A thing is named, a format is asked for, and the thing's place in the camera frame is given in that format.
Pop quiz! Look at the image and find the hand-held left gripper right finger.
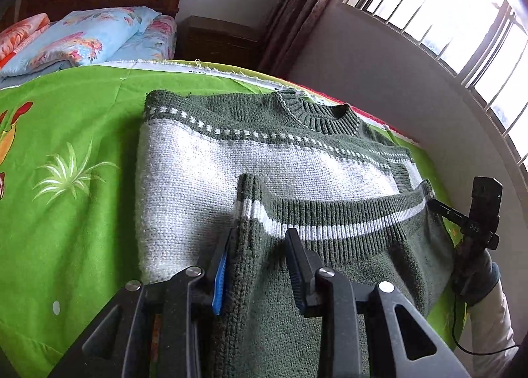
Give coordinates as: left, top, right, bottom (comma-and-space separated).
284, 228, 473, 378

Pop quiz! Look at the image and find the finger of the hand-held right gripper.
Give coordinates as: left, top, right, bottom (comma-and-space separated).
428, 199, 472, 227

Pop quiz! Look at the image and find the green cartoon print blanket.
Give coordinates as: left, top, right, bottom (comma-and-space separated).
0, 60, 469, 378

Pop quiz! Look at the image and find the light blue floral pillow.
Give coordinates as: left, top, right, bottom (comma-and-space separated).
0, 7, 161, 77

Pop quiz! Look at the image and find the pink and blue floral pillow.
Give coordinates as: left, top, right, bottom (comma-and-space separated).
105, 15, 178, 63

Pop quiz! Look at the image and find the barred window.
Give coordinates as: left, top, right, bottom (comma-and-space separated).
342, 0, 528, 169

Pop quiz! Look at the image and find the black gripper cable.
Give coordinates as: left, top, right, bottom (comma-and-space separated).
452, 295, 519, 355

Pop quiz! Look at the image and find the dark wooden nightstand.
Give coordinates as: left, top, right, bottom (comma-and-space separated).
177, 16, 265, 70

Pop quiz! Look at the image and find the pink floral quilt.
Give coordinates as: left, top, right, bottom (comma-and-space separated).
0, 13, 51, 67

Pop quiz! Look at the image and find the green and white knit sweater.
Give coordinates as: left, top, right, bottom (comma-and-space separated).
135, 88, 456, 378

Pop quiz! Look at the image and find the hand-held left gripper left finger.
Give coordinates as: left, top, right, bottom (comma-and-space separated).
47, 227, 238, 378

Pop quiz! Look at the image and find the floral curtain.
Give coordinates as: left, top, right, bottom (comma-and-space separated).
258, 0, 372, 74

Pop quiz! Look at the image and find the person's right forearm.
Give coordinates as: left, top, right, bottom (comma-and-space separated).
466, 279, 521, 378

